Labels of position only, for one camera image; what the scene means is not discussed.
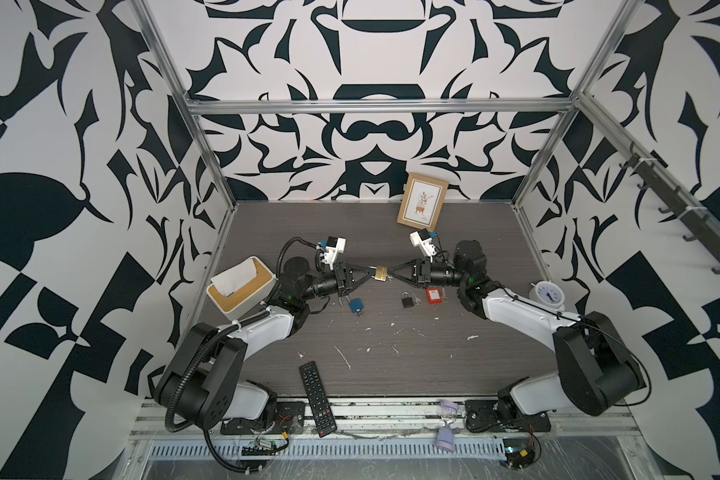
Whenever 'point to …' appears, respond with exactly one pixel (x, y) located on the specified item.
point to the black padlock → (407, 300)
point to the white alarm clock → (548, 294)
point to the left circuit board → (263, 447)
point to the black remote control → (322, 414)
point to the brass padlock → (381, 273)
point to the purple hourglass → (446, 434)
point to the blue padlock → (355, 304)
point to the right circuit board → (519, 452)
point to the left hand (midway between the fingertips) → (377, 268)
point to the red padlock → (434, 296)
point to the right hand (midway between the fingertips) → (392, 276)
